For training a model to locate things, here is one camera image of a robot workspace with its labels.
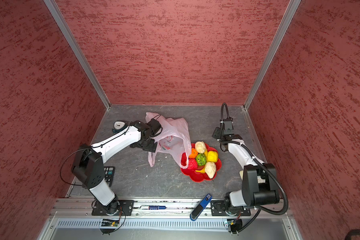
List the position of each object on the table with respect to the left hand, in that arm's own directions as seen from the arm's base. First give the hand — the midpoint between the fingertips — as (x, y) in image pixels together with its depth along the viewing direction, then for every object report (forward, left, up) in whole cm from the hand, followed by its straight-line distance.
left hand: (143, 149), depth 85 cm
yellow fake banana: (-10, -35, -6) cm, 36 cm away
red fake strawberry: (-6, -29, -4) cm, 30 cm away
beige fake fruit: (-10, -38, -2) cm, 40 cm away
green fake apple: (-4, -34, -3) cm, 34 cm away
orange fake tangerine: (0, -30, -5) cm, 30 cm away
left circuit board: (-34, +15, -12) cm, 39 cm away
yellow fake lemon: (-2, -40, -2) cm, 40 cm away
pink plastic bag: (+3, -19, +9) cm, 21 cm away
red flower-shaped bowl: (-12, -31, -9) cm, 34 cm away
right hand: (+11, -44, +1) cm, 45 cm away
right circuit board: (-34, -50, -12) cm, 62 cm away
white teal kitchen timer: (+22, +23, -6) cm, 32 cm away
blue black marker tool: (-28, -33, -5) cm, 43 cm away
